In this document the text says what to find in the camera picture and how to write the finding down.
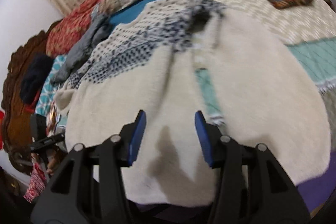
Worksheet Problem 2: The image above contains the white fleece jacket navy pattern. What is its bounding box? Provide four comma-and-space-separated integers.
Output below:
54, 0, 331, 207

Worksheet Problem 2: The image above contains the person's left hand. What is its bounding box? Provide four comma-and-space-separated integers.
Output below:
46, 149, 61, 176

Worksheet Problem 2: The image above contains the teal white patterned pillow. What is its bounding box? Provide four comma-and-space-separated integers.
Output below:
35, 55, 67, 117

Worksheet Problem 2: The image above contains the brown carved wooden headboard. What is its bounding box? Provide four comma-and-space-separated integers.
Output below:
1, 21, 58, 175

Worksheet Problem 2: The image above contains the dark navy fuzzy pillow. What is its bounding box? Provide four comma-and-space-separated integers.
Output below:
19, 53, 54, 105

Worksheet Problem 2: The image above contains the grey puffer jacket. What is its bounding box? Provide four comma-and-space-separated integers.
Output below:
50, 14, 112, 86

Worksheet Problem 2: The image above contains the beige teal patterned bedsheet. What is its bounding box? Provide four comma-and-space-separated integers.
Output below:
211, 0, 335, 135

